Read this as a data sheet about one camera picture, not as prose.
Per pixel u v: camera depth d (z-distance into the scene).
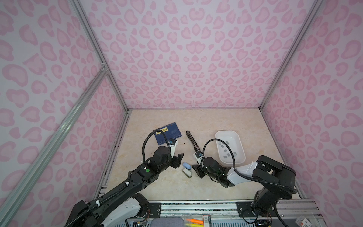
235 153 0.93
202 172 0.77
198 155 0.77
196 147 0.95
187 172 0.83
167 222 0.68
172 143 0.68
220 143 0.74
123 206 0.57
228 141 1.01
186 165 0.87
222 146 0.75
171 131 1.07
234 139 1.00
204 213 0.73
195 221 0.70
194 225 0.69
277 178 0.45
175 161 0.69
